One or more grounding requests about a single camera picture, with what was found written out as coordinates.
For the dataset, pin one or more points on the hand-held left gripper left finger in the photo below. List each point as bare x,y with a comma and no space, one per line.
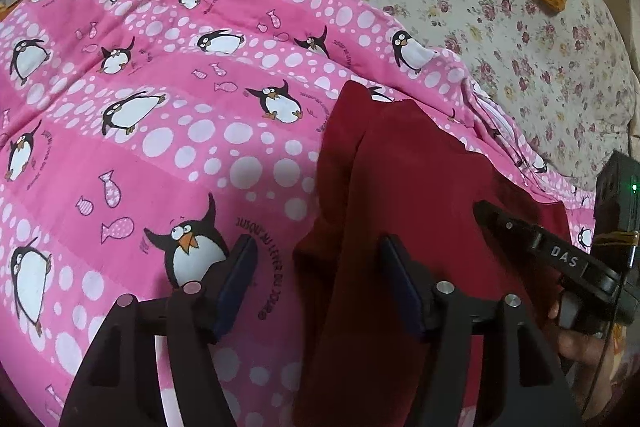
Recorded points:
235,287

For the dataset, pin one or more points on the floral bed sheet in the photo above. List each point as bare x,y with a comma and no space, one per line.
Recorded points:
475,22

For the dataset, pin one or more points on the person's right hand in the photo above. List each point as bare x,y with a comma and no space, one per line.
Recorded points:
580,357

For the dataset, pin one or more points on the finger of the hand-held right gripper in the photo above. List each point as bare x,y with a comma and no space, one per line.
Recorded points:
530,234

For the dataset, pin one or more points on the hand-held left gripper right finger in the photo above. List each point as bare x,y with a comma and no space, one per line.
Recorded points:
402,287

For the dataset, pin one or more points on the pink penguin print blanket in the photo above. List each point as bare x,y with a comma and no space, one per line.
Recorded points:
150,107

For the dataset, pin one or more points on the dark red garment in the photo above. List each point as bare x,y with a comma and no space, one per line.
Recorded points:
415,187

